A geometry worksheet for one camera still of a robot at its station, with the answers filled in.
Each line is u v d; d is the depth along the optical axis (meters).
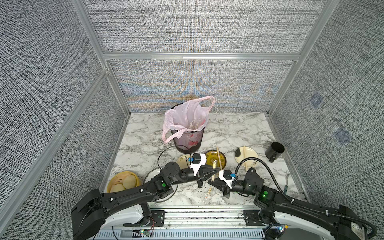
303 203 0.52
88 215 0.40
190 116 0.94
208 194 0.81
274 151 0.91
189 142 0.86
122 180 0.82
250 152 0.95
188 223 0.73
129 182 0.79
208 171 0.58
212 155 0.97
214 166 0.58
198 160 0.52
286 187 0.83
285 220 0.58
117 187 0.79
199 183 0.56
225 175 0.58
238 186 0.62
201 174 0.57
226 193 0.65
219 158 0.92
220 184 0.63
